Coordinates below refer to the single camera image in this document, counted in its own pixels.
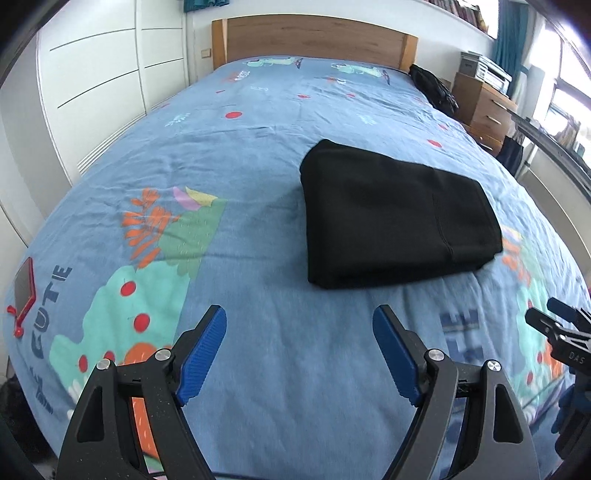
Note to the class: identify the blue patterned bed sheet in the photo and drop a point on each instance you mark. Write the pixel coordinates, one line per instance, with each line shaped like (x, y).
(200, 203)

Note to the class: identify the red framed phone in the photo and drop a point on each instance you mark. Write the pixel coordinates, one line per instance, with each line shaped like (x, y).
(24, 296)

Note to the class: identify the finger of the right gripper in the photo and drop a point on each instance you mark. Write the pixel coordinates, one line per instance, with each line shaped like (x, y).
(551, 329)
(580, 318)

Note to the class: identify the white box on nightstand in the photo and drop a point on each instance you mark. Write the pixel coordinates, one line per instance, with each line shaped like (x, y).
(484, 69)

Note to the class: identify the wooden headboard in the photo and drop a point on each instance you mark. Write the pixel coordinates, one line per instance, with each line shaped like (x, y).
(315, 36)

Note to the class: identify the black pants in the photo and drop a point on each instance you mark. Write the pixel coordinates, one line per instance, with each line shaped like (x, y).
(376, 221)

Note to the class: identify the teal curtain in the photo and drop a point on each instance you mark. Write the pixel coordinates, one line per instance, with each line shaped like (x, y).
(511, 37)

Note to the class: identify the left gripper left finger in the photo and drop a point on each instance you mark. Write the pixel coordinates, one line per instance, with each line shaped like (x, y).
(195, 351)

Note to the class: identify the wooden nightstand drawers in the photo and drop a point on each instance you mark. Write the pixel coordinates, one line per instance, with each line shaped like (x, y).
(484, 112)

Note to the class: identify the black item on floor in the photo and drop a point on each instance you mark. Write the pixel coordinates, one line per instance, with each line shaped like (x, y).
(22, 424)

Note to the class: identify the black bag on bed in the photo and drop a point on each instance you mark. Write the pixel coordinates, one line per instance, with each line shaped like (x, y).
(436, 92)

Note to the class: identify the dark bag on floor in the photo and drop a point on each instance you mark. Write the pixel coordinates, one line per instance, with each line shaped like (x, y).
(511, 155)

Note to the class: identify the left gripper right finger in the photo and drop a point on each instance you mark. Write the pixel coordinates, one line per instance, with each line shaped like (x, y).
(403, 352)

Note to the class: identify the white wardrobe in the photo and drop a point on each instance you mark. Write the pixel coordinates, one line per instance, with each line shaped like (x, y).
(91, 72)

